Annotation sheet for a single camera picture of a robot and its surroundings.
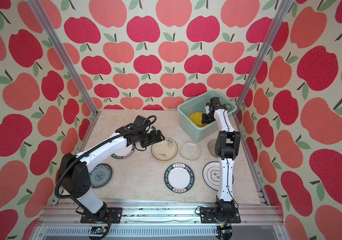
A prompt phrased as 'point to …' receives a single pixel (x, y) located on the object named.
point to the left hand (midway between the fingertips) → (162, 141)
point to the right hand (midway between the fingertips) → (209, 120)
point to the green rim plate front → (179, 177)
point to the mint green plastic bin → (197, 104)
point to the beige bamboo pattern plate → (164, 150)
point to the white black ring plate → (211, 175)
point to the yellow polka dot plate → (196, 118)
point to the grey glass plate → (211, 146)
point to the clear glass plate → (190, 151)
